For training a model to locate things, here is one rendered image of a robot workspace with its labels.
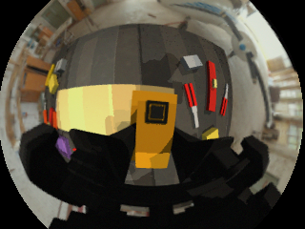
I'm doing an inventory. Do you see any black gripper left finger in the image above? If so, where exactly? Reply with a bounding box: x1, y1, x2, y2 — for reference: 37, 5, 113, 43
70, 122, 136, 183

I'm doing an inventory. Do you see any purple rectangular tray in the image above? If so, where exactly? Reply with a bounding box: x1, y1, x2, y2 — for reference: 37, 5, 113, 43
56, 135, 72, 159

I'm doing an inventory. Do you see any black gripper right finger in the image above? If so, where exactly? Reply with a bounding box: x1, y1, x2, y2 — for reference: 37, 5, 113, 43
171, 126, 234, 183

